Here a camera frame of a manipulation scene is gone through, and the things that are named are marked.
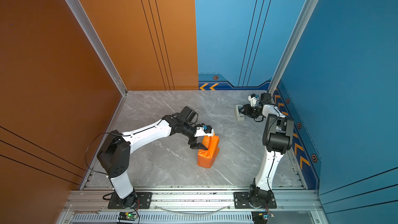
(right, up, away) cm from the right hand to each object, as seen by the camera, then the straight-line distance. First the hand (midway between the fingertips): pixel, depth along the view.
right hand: (243, 110), depth 102 cm
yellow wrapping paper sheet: (-25, -22, -28) cm, 43 cm away
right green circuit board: (0, -47, -32) cm, 57 cm away
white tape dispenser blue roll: (-2, -4, -2) cm, 5 cm away
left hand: (-23, -14, -20) cm, 34 cm away
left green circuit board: (-61, -48, -31) cm, 84 cm away
